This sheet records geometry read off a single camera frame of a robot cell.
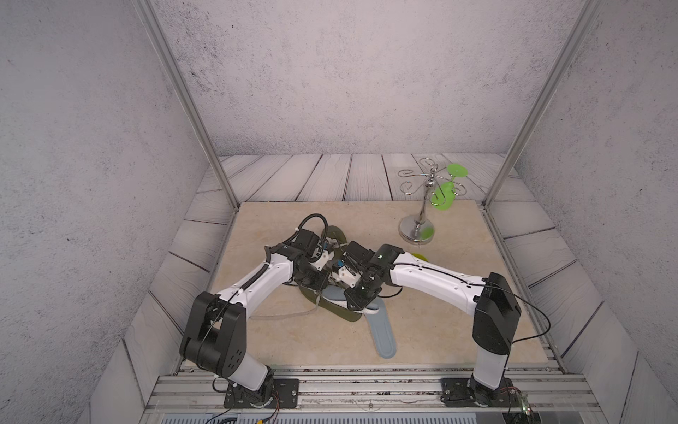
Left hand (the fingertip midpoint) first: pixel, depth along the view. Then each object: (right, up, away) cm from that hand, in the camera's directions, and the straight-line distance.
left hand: (329, 285), depth 86 cm
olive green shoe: (-5, -4, +1) cm, 6 cm away
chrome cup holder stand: (+36, +17, +26) cm, 48 cm away
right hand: (+7, -4, -7) cm, 11 cm away
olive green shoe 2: (+1, +14, +18) cm, 23 cm away
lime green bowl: (+33, +7, +15) cm, 37 cm away
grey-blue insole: (+17, -14, -1) cm, 22 cm away
